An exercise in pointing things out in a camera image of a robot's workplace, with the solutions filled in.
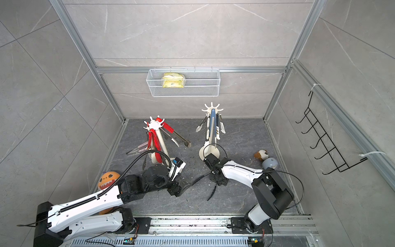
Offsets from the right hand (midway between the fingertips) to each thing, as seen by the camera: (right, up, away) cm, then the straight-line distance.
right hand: (216, 179), depth 88 cm
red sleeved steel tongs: (-31, +22, -18) cm, 42 cm away
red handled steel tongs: (-25, +29, -17) cm, 42 cm away
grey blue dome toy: (+31, +10, -1) cm, 33 cm away
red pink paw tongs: (-50, +17, +15) cm, 55 cm away
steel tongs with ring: (-9, +31, -7) cm, 33 cm away
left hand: (-15, +7, -19) cm, 25 cm away
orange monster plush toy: (-59, +2, -9) cm, 60 cm away
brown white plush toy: (+31, +13, +9) cm, 35 cm away
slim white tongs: (+2, +31, -12) cm, 34 cm away
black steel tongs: (-3, -6, -5) cm, 8 cm away
